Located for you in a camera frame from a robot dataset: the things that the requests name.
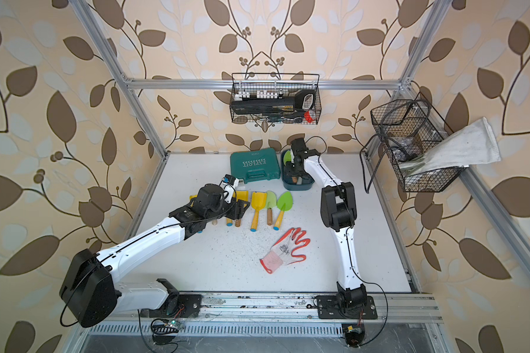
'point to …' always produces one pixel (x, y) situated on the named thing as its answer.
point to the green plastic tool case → (259, 165)
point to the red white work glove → (282, 253)
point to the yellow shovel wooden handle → (238, 223)
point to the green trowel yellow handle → (284, 203)
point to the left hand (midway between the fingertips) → (244, 201)
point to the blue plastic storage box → (295, 183)
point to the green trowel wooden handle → (294, 179)
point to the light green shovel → (271, 201)
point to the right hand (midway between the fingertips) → (293, 171)
